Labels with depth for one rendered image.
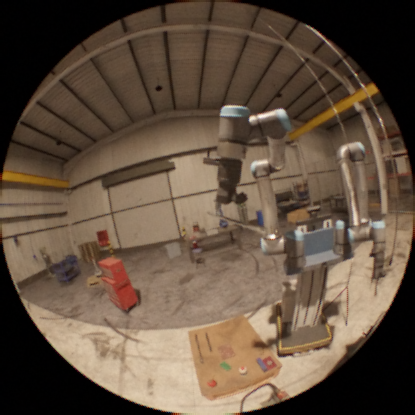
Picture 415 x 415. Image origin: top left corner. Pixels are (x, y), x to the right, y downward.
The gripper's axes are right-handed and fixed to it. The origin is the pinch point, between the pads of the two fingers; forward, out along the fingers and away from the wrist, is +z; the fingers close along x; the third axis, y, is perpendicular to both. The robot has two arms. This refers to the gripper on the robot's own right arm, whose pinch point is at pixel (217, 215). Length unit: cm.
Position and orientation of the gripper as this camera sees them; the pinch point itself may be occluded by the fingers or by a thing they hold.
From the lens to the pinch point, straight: 51.4
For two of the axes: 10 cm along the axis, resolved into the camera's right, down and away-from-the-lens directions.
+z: -0.9, 9.3, 3.7
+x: 5.3, -2.7, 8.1
